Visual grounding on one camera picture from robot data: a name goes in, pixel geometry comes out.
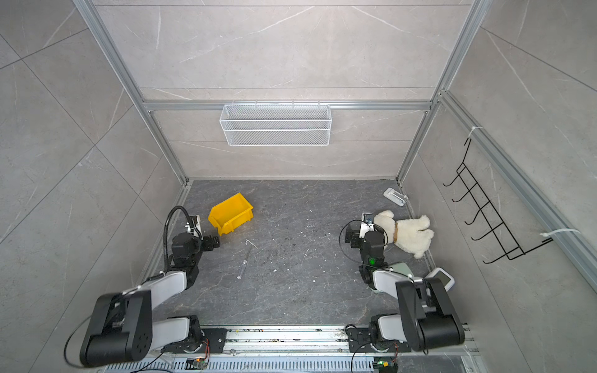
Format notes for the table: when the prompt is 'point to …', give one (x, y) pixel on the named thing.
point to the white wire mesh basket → (275, 125)
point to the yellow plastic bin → (231, 214)
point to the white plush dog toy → (413, 235)
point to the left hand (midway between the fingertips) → (206, 226)
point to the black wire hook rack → (504, 239)
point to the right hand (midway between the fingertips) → (364, 224)
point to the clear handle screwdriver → (244, 264)
